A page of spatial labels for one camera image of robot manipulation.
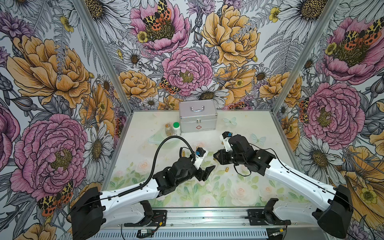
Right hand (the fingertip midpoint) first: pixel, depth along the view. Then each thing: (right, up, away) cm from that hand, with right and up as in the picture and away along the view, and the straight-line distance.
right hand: (216, 159), depth 76 cm
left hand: (-4, -3, -1) cm, 5 cm away
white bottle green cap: (-23, +15, +25) cm, 37 cm away
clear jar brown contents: (-29, +14, +27) cm, 42 cm away
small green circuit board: (-35, -34, -3) cm, 49 cm away
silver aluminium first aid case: (-9, +23, +29) cm, 38 cm away
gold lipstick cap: (+8, -9, +14) cm, 18 cm away
